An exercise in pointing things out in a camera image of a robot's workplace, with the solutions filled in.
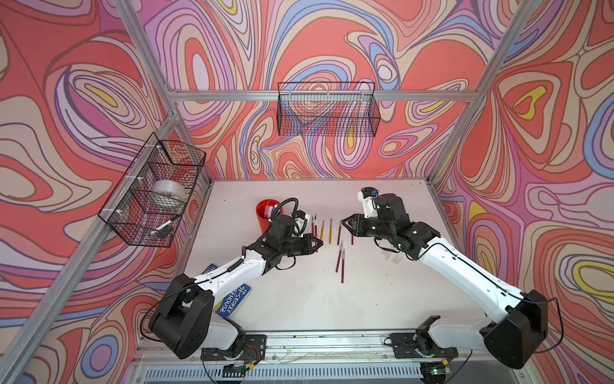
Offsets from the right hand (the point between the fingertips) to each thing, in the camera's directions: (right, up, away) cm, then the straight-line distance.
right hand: (346, 228), depth 77 cm
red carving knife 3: (+1, -17, +14) cm, 22 cm away
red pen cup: (-30, +5, +19) cm, 36 cm away
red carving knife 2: (+1, -10, +19) cm, 22 cm away
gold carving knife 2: (-3, -4, +24) cm, 25 cm away
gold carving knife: (-7, -5, +24) cm, 25 cm away
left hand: (-7, -6, +3) cm, 10 cm away
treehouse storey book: (-39, -26, +3) cm, 47 cm away
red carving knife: (+6, -7, +22) cm, 24 cm away
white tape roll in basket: (-56, +13, -3) cm, 57 cm away
